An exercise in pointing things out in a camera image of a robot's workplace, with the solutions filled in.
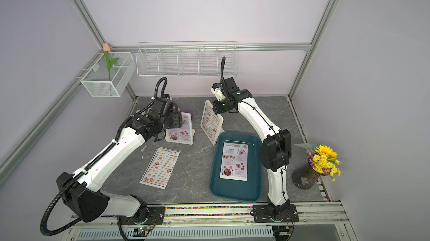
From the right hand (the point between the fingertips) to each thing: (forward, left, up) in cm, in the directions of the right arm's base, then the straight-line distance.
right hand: (213, 107), depth 87 cm
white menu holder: (-7, +13, -16) cm, 22 cm away
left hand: (-10, +18, +4) cm, 21 cm away
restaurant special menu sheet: (-8, +17, -12) cm, 22 cm away
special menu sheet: (-21, -11, -20) cm, 31 cm away
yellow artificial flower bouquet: (-32, -43, +5) cm, 53 cm away
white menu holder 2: (-8, -4, -9) cm, 13 cm away
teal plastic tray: (-35, -7, -23) cm, 42 cm away
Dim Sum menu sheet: (-4, +1, -8) cm, 9 cm away
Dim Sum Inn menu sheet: (-26, +29, -21) cm, 44 cm away
